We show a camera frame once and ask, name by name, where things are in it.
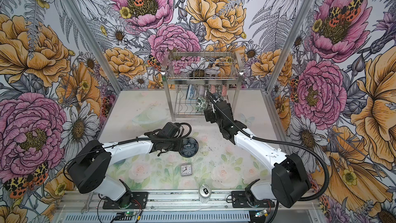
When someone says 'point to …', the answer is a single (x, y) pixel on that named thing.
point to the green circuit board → (126, 216)
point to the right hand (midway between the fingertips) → (215, 110)
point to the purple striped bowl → (201, 90)
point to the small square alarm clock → (186, 169)
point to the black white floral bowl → (224, 88)
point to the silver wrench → (86, 208)
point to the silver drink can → (204, 193)
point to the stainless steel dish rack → (188, 76)
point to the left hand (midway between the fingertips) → (179, 149)
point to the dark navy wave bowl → (189, 147)
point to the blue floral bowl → (191, 92)
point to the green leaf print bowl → (201, 104)
